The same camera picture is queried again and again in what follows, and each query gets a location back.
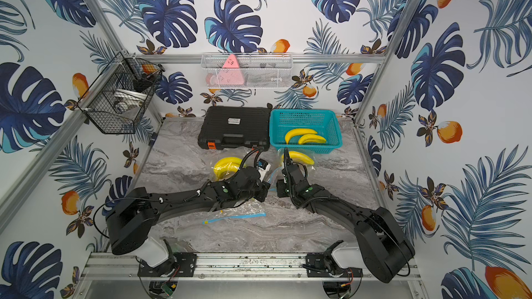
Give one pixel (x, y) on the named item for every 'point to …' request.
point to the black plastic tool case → (235, 127)
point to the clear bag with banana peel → (249, 209)
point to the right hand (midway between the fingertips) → (281, 183)
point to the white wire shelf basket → (246, 70)
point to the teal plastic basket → (325, 122)
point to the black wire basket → (117, 101)
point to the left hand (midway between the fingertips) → (271, 183)
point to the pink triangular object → (229, 75)
